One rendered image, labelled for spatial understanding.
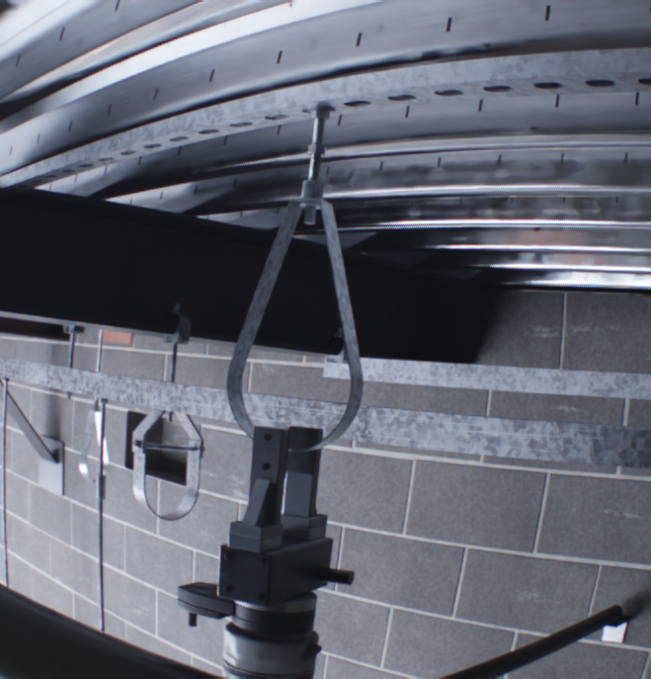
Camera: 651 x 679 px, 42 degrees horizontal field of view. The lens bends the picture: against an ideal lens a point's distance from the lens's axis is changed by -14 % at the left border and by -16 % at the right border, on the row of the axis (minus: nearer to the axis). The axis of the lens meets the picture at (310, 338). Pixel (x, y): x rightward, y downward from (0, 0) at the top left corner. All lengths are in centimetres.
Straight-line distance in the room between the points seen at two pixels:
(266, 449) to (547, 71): 38
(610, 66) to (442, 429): 57
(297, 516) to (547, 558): 131
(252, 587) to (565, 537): 137
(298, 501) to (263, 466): 8
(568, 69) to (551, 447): 46
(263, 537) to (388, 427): 40
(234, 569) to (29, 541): 326
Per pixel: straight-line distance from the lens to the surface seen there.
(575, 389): 158
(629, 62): 64
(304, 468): 83
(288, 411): 122
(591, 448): 95
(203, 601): 83
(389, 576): 237
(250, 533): 75
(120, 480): 326
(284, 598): 79
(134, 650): 69
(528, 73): 68
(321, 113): 83
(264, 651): 80
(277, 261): 82
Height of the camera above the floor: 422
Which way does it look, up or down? 3 degrees up
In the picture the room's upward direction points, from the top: 5 degrees clockwise
